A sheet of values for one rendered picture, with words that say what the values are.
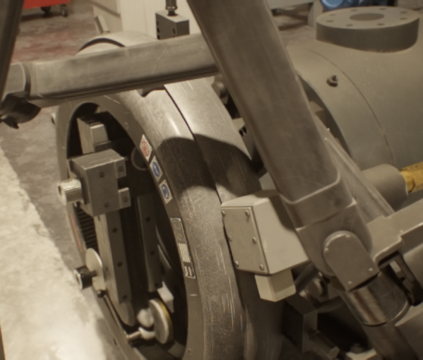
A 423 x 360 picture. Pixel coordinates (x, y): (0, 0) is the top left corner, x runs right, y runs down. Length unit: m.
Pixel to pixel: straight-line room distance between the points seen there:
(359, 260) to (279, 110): 0.16
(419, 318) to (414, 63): 0.86
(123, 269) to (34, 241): 1.31
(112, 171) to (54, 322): 1.05
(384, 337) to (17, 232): 2.21
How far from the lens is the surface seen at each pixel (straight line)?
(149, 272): 1.45
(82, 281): 1.54
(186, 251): 1.09
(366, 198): 0.87
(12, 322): 2.28
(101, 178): 1.24
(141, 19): 5.15
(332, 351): 1.10
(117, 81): 0.95
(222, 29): 0.54
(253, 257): 0.98
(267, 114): 0.57
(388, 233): 0.67
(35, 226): 2.81
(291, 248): 0.97
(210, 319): 1.11
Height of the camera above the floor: 1.25
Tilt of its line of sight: 25 degrees down
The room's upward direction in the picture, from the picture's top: 4 degrees counter-clockwise
